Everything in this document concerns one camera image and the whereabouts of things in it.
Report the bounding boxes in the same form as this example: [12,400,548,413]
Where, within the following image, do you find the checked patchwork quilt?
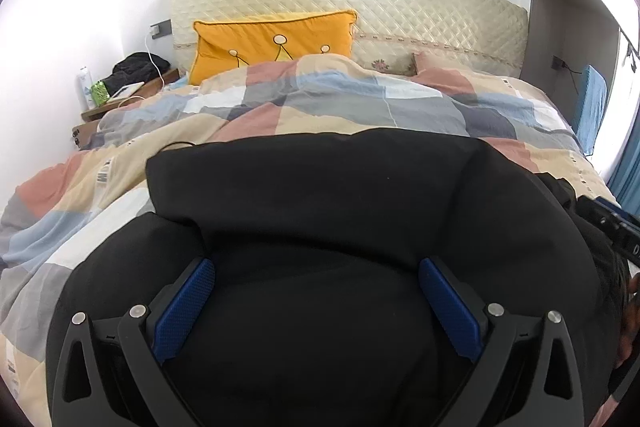
[0,54,622,408]

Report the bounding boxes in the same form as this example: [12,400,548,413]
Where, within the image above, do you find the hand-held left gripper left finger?
[52,256,217,427]

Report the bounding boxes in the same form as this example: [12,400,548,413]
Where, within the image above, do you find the wooden nightstand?
[72,67,184,152]

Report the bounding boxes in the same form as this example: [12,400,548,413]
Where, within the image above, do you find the white flat box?
[110,81,145,100]

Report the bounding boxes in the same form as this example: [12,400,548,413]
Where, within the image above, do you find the cream quilted headboard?
[170,0,530,81]

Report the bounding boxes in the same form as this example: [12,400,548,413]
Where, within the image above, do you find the pink pillow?
[412,51,482,78]

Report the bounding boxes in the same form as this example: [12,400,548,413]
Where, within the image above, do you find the blue curtain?
[606,146,640,208]

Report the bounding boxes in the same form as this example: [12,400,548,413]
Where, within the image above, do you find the black bag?
[112,52,171,90]

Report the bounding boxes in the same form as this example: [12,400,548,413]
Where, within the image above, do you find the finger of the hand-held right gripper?
[576,195,632,253]

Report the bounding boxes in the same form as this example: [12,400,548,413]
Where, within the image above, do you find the green tissue pack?
[85,80,110,108]

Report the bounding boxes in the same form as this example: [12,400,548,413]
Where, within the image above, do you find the white charging cable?
[119,31,169,108]

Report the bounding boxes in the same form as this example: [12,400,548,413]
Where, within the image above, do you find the person's right hand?
[616,273,640,371]

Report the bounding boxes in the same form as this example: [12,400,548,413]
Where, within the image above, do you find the black puffer jacket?
[45,128,632,427]

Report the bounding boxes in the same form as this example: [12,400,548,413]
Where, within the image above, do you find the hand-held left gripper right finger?
[417,255,585,427]

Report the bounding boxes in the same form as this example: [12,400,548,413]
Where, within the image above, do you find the cream floral pillow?
[352,38,419,76]

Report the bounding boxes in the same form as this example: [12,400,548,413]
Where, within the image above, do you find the yellow crown print pillow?
[190,9,359,86]

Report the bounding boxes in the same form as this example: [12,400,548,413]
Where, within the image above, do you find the black window handle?
[619,33,640,74]

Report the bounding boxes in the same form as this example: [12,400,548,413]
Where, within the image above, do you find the white spray bottle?
[77,66,94,110]

